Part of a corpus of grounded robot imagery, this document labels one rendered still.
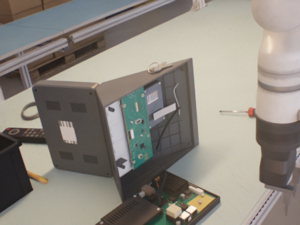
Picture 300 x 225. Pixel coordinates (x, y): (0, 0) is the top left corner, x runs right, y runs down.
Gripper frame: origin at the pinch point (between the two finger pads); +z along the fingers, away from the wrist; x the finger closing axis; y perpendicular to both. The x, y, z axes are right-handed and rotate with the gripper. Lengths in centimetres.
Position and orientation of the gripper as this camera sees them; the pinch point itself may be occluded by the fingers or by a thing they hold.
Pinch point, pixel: (289, 205)
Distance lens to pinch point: 72.4
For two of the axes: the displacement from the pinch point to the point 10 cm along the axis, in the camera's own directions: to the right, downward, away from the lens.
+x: -5.2, 4.5, -7.2
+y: -8.4, -1.5, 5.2
